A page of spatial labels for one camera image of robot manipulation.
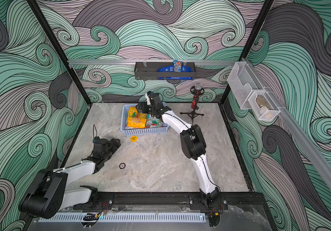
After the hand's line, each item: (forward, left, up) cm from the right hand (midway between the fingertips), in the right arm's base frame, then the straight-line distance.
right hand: (142, 106), depth 96 cm
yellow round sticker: (-16, +7, -16) cm, 23 cm away
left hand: (-21, +16, -11) cm, 29 cm away
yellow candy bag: (-5, +6, -7) cm, 11 cm away
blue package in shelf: (+17, -19, +18) cm, 31 cm away
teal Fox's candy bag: (-4, -6, -12) cm, 14 cm away
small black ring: (-34, +12, -16) cm, 40 cm away
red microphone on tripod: (+9, -37, +6) cm, 39 cm away
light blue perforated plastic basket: (-13, +10, -11) cm, 20 cm away
